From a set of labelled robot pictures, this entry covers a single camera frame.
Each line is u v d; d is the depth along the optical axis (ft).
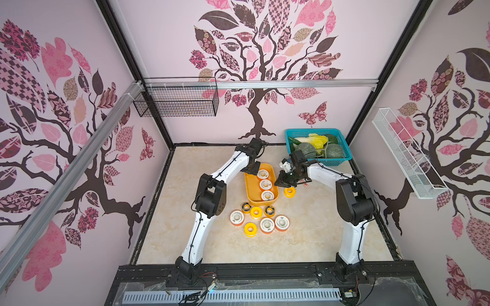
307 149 3.35
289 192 3.20
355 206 1.73
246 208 3.03
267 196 3.12
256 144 2.67
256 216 2.92
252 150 2.43
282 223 2.84
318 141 3.61
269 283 2.38
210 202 1.96
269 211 2.97
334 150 3.39
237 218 2.90
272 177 3.29
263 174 3.39
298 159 2.62
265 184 3.26
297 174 2.55
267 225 2.82
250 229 2.80
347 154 3.51
